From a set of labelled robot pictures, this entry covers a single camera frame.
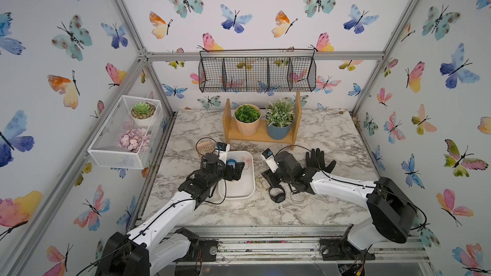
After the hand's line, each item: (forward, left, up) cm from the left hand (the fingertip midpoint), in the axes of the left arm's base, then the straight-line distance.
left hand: (236, 159), depth 82 cm
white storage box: (-6, -3, -16) cm, 17 cm away
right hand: (-2, -14, -6) cm, 15 cm away
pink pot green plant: (+22, -5, +3) cm, 22 cm away
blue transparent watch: (+7, +3, -14) cm, 16 cm away
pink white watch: (+6, -4, -15) cm, 17 cm away
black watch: (-12, -18, -13) cm, 26 cm away
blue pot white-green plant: (+18, -20, +6) cm, 27 cm away
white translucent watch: (-12, -28, -15) cm, 34 cm away
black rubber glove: (+5, -39, -14) cm, 42 cm away
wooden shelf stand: (+20, +4, -9) cm, 22 cm away
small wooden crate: (+17, +19, -15) cm, 30 cm away
